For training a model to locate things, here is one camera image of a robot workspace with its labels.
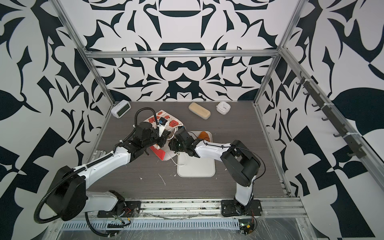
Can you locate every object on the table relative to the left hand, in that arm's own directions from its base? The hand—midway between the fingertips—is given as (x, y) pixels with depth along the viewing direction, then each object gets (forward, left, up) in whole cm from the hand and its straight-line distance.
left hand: (170, 129), depth 83 cm
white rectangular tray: (-15, -10, -17) cm, 24 cm away
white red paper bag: (-10, +4, -8) cm, 13 cm away
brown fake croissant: (+5, -20, -16) cm, 26 cm away
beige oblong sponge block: (+26, -18, -15) cm, 35 cm away
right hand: (-3, +1, -10) cm, 11 cm away
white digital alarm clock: (+27, +37, -12) cm, 47 cm away
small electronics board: (-43, -36, -19) cm, 59 cm away
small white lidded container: (+29, -36, -16) cm, 49 cm away
